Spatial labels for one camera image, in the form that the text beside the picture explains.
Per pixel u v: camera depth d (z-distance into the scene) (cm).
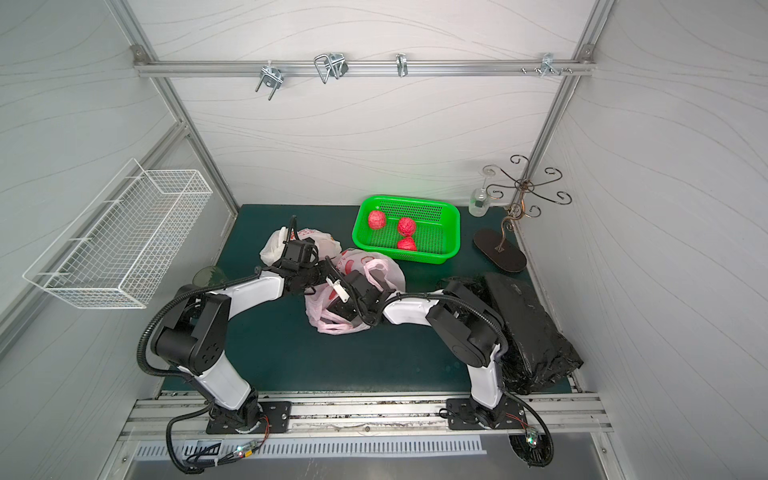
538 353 71
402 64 78
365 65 79
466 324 50
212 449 72
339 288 80
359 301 70
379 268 72
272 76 76
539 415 72
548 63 76
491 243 106
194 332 47
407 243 102
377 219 110
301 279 73
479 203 96
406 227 107
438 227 115
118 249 69
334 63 77
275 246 95
